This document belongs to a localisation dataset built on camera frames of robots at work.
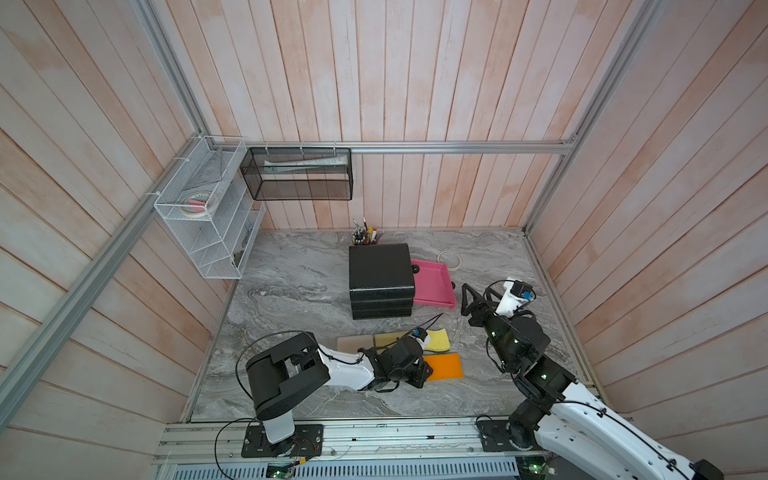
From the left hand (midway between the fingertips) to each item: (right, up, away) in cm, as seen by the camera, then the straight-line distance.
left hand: (427, 376), depth 84 cm
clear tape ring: (+16, +35, +27) cm, 47 cm away
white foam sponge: (-22, +8, +5) cm, 24 cm away
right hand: (+10, +27, -11) cm, 31 cm away
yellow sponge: (+4, +9, +4) cm, 11 cm away
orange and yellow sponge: (+6, +2, +1) cm, 6 cm away
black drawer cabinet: (-13, +27, -2) cm, 30 cm away
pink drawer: (+5, +25, +17) cm, 31 cm away
